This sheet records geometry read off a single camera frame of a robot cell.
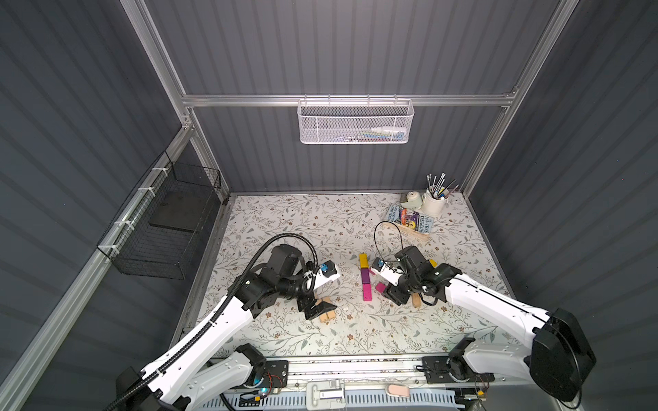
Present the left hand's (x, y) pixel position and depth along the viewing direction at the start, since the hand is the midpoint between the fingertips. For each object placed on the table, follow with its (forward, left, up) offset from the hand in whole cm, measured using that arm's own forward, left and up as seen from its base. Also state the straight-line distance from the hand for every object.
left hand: (329, 292), depth 70 cm
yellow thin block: (+20, -40, -19) cm, 48 cm away
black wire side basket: (+15, +49, +8) cm, 52 cm away
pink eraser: (-21, -19, -17) cm, 33 cm away
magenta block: (+8, -13, -18) cm, 24 cm away
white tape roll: (+46, -36, -11) cm, 60 cm away
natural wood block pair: (-3, 0, -10) cm, 10 cm away
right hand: (+7, -21, -11) cm, 25 cm away
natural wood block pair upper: (+6, +2, -19) cm, 20 cm away
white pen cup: (+43, -43, -12) cm, 62 cm away
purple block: (+14, -13, -18) cm, 26 cm away
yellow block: (+20, -13, -17) cm, 29 cm away
